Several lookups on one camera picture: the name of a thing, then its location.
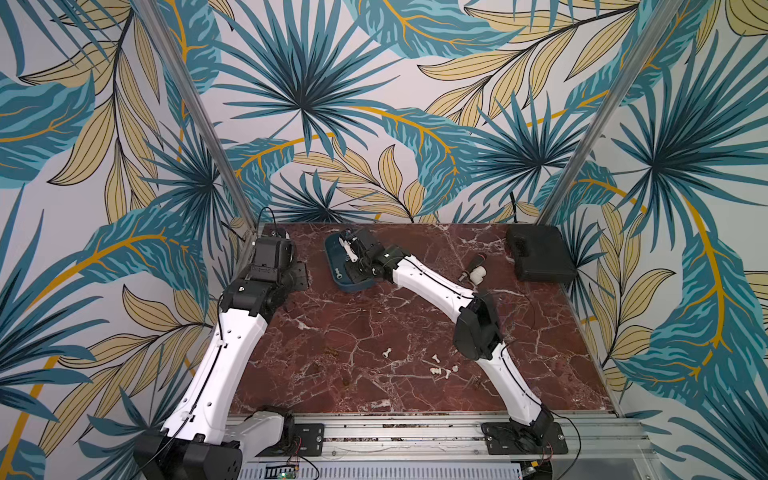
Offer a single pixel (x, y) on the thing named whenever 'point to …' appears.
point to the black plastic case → (540, 253)
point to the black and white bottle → (476, 270)
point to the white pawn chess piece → (385, 354)
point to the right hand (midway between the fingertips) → (353, 263)
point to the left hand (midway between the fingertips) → (294, 275)
